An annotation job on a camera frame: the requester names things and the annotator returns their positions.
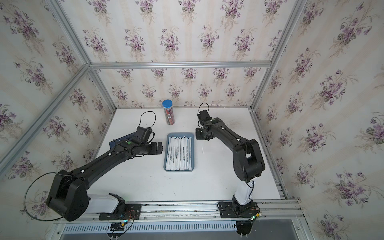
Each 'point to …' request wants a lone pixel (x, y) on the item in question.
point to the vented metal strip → (154, 226)
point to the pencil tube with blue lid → (168, 105)
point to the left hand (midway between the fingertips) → (158, 149)
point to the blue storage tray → (181, 135)
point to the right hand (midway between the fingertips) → (201, 136)
